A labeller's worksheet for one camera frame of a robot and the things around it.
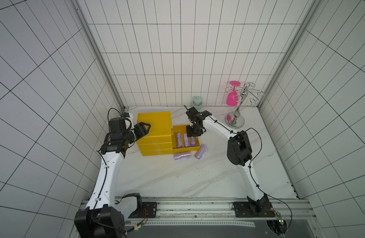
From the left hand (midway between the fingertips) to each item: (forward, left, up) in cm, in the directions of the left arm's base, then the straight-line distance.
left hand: (146, 130), depth 77 cm
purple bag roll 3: (-5, -19, -20) cm, 28 cm away
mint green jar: (+38, -30, -15) cm, 51 cm away
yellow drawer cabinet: (-4, -6, -4) cm, 8 cm away
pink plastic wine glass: (+30, -53, -4) cm, 61 cm away
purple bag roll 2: (-1, -32, -20) cm, 38 cm away
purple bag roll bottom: (+4, -26, -20) cm, 33 cm away
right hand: (+12, -25, -18) cm, 33 cm away
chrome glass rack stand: (+25, -60, -22) cm, 68 cm away
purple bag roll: (+6, -21, -21) cm, 30 cm away
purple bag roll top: (+5, -17, -20) cm, 27 cm away
